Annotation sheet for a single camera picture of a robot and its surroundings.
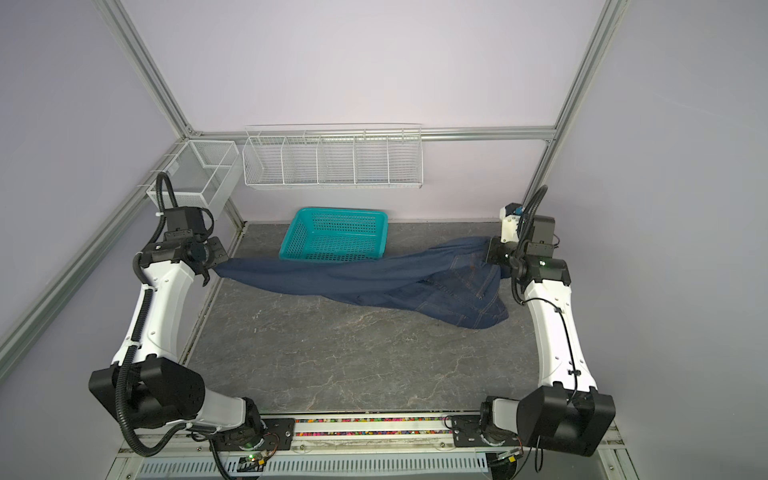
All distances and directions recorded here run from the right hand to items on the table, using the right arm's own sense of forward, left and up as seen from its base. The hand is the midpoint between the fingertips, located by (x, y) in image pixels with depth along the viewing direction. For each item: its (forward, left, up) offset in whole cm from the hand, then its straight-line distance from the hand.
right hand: (491, 244), depth 78 cm
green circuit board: (-45, +61, -29) cm, 81 cm away
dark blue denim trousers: (-5, +7, -10) cm, 13 cm away
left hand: (-3, +74, -1) cm, 74 cm away
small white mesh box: (+32, +91, 0) cm, 97 cm away
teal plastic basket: (+28, +50, -25) cm, 62 cm away
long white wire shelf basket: (+37, +46, +4) cm, 59 cm away
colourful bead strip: (-36, +31, -28) cm, 55 cm away
